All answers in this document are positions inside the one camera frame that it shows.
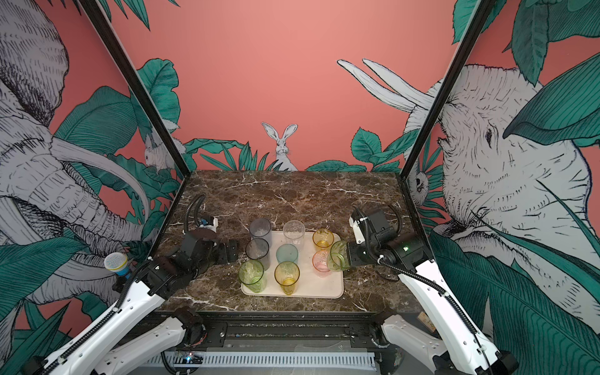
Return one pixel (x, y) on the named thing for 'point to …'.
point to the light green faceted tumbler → (251, 274)
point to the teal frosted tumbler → (287, 252)
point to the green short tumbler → (339, 259)
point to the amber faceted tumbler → (323, 239)
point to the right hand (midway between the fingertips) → (347, 249)
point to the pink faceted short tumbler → (320, 264)
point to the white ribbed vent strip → (266, 358)
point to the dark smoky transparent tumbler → (258, 249)
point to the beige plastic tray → (309, 286)
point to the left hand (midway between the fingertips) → (227, 241)
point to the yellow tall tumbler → (287, 274)
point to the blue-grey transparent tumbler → (261, 228)
